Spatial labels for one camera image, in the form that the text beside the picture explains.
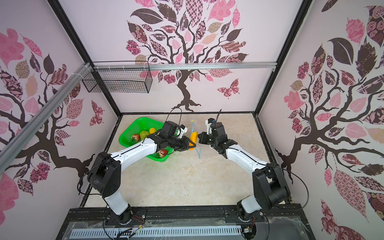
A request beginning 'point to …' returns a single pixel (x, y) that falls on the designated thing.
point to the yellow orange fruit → (152, 130)
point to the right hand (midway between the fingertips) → (198, 133)
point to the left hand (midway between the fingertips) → (194, 148)
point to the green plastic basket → (143, 124)
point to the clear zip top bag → (195, 129)
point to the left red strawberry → (135, 137)
